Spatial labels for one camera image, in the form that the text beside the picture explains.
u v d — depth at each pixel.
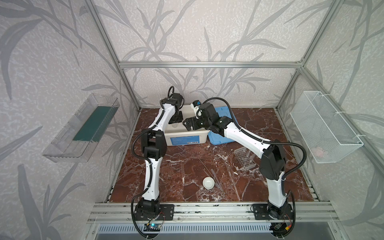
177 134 0.85
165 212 0.74
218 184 0.83
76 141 0.63
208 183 0.83
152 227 0.71
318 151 0.73
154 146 0.60
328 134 0.63
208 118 0.65
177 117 0.90
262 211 0.74
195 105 0.74
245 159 0.91
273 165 0.49
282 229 0.72
